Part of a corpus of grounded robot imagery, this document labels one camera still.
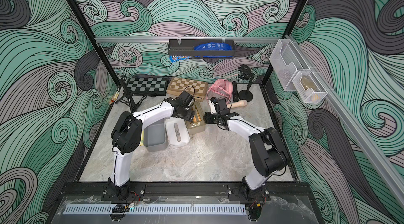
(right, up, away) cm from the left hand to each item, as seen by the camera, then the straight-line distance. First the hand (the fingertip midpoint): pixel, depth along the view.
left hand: (188, 114), depth 95 cm
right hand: (+13, -3, -2) cm, 13 cm away
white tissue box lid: (-6, -11, -2) cm, 13 cm away
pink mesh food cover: (+23, +17, +14) cm, 31 cm away
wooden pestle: (+36, +6, +9) cm, 38 cm away
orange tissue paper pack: (+7, -2, -1) cm, 7 cm away
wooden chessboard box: (+6, +17, +18) cm, 25 cm away
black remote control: (+34, +14, +17) cm, 40 cm away
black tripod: (-35, +9, +5) cm, 37 cm away
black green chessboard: (-25, +18, +19) cm, 36 cm away
